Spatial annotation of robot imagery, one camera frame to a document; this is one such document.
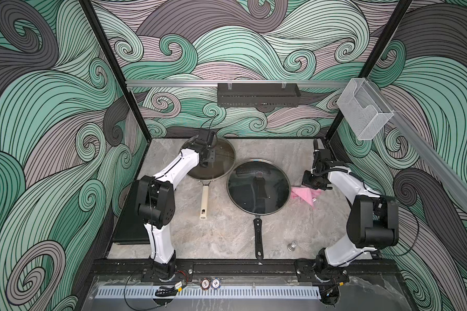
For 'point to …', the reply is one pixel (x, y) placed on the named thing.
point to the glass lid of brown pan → (225, 159)
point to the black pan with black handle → (258, 229)
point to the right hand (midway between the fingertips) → (305, 183)
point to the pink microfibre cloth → (305, 193)
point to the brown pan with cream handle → (205, 192)
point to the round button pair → (215, 283)
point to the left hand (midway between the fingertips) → (206, 151)
